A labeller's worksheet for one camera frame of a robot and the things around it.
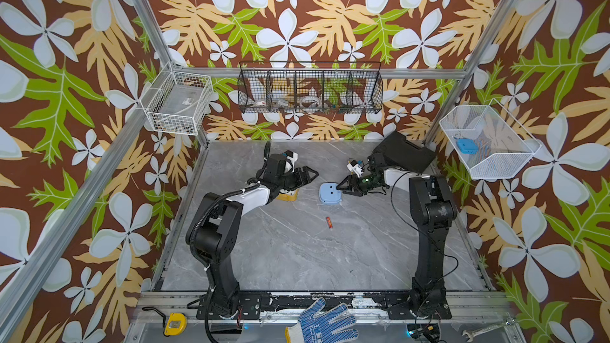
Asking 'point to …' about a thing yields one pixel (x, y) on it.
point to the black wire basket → (311, 87)
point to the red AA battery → (330, 222)
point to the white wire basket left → (175, 102)
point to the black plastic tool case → (395, 149)
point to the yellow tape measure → (175, 325)
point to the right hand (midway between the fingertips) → (340, 188)
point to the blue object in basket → (467, 146)
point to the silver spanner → (471, 334)
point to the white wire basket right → (492, 144)
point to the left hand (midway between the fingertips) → (314, 173)
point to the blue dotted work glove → (324, 326)
